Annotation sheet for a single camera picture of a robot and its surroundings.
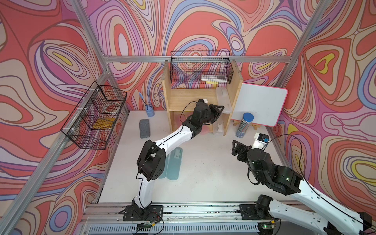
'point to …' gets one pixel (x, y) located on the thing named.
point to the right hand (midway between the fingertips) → (240, 148)
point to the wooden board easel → (255, 126)
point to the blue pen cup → (150, 110)
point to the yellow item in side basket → (104, 123)
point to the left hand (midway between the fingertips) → (227, 107)
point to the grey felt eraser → (144, 125)
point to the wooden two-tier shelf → (180, 102)
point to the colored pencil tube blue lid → (245, 123)
